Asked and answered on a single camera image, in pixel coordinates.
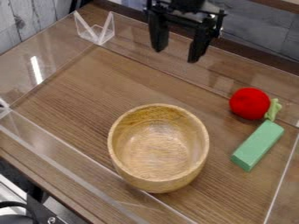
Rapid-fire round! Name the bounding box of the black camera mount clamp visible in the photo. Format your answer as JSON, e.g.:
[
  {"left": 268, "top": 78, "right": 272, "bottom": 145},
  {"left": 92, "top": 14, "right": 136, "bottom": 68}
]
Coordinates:
[{"left": 0, "top": 192, "right": 69, "bottom": 224}]

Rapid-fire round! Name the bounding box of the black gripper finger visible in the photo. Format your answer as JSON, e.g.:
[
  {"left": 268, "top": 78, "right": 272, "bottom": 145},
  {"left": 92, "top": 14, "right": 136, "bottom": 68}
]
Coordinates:
[
  {"left": 148, "top": 9, "right": 170, "bottom": 53},
  {"left": 188, "top": 16, "right": 223, "bottom": 63}
]

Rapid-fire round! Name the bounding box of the green rectangular block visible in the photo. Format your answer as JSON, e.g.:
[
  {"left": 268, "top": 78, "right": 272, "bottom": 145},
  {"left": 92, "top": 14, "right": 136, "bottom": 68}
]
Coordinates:
[{"left": 231, "top": 120, "right": 286, "bottom": 172}]

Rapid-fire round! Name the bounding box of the red plush tomato toy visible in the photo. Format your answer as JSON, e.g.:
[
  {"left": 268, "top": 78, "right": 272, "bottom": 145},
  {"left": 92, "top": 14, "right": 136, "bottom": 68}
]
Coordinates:
[{"left": 228, "top": 87, "right": 283, "bottom": 122}]

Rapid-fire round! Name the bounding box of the brown wooden bowl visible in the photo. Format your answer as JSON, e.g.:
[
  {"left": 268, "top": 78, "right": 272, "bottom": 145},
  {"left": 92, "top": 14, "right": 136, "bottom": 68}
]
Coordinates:
[{"left": 107, "top": 103, "right": 211, "bottom": 193}]

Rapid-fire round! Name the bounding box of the clear acrylic corner bracket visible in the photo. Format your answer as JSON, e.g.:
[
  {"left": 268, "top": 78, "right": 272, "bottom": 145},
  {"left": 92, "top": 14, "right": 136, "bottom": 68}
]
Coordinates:
[{"left": 73, "top": 11, "right": 115, "bottom": 46}]

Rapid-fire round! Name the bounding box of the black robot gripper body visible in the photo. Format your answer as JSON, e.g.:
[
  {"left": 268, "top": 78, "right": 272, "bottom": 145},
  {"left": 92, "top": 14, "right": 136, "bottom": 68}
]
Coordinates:
[{"left": 144, "top": 0, "right": 227, "bottom": 31}]

